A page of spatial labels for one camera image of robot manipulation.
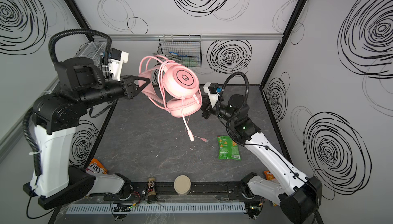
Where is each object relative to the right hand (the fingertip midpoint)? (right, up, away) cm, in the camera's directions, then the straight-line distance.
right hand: (192, 96), depth 61 cm
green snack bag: (+19, -29, +24) cm, 42 cm away
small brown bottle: (-19, -45, +9) cm, 50 cm away
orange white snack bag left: (-51, -36, +18) cm, 65 cm away
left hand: (-14, +5, -11) cm, 18 cm away
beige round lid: (-5, -41, +8) cm, 42 cm away
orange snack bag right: (+38, -40, +16) cm, 58 cm away
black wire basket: (-7, +31, +35) cm, 47 cm away
